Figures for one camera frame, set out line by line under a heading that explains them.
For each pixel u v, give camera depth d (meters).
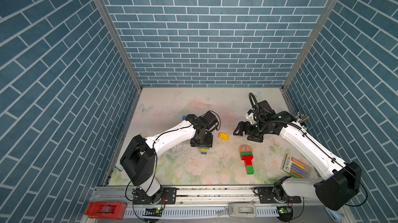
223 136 0.94
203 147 0.80
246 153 0.87
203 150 0.83
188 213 0.77
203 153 0.88
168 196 0.74
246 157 0.84
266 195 0.74
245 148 0.87
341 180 0.38
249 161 0.83
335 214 0.68
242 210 0.68
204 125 0.60
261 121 0.59
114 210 0.65
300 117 0.84
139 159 0.43
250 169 0.81
